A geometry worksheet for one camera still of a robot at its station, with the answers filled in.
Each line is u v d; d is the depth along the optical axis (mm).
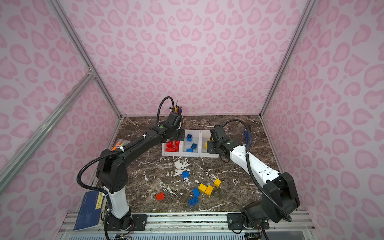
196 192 818
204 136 1031
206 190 820
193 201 801
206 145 957
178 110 1072
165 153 951
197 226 722
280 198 412
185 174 900
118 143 1034
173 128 691
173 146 1007
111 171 476
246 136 1062
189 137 1017
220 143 635
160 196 820
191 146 1003
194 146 999
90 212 751
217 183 834
